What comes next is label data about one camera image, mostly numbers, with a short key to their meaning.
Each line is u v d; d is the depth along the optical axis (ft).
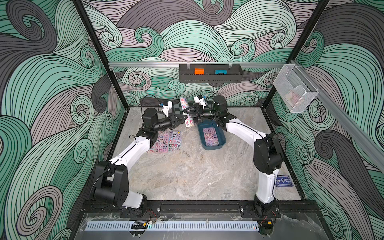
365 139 1.74
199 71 3.05
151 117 2.02
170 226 2.29
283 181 2.67
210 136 3.30
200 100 2.57
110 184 1.38
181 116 2.44
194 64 3.08
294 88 2.53
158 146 3.20
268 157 1.67
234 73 3.11
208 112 2.44
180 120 2.45
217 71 3.12
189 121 2.47
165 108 2.39
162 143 3.22
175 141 3.25
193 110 2.32
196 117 2.42
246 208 2.37
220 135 3.31
